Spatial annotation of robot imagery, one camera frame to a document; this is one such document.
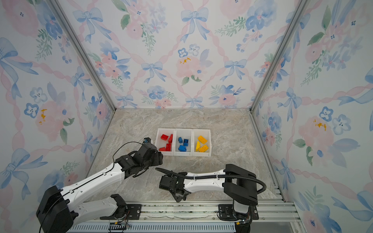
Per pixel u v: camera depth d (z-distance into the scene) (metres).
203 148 0.96
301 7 0.69
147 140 0.73
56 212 0.38
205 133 1.01
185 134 1.02
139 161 0.61
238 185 0.45
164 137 1.01
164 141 1.00
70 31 0.77
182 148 0.95
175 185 0.58
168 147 0.97
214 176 0.47
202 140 1.00
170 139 0.99
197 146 0.95
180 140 0.98
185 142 0.97
